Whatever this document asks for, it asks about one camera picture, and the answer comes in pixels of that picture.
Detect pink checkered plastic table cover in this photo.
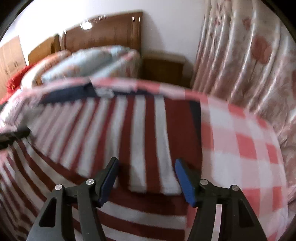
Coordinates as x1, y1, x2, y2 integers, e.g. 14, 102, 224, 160
1, 77, 288, 240

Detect light blue floral pillow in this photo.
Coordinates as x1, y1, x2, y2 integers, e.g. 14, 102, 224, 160
41, 45, 130, 84

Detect floral pink curtain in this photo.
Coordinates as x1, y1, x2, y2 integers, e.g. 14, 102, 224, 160
192, 1, 295, 202

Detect dark wooden headboard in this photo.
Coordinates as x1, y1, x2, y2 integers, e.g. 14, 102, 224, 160
61, 11, 143, 53

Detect wooden nightstand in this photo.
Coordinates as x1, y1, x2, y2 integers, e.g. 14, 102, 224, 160
140, 51, 193, 87

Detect red blanket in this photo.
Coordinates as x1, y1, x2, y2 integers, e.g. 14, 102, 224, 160
1, 64, 35, 104

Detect orange floral pillow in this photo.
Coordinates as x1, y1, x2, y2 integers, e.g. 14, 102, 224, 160
20, 50, 71, 90

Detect red grey striped sweater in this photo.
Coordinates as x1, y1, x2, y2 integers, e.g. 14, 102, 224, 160
1, 90, 202, 240

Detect pink floral bed sheet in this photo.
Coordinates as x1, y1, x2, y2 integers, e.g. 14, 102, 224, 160
94, 49, 142, 79

